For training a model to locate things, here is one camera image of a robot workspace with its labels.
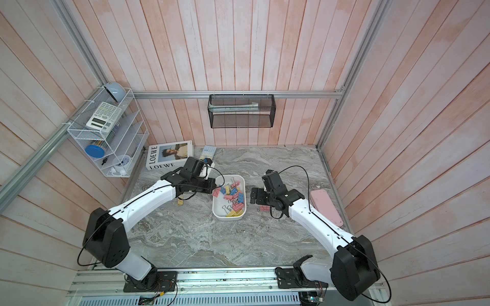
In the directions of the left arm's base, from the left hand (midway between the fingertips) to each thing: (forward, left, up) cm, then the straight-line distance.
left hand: (215, 188), depth 85 cm
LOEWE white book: (+28, +33, -10) cm, 45 cm away
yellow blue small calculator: (+35, +9, -13) cm, 39 cm away
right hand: (-2, -20, -1) cm, 20 cm away
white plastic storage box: (+2, -6, -11) cm, 13 cm away
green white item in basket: (+31, +2, +21) cm, 38 cm away
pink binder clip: (-4, -24, -12) cm, 27 cm away
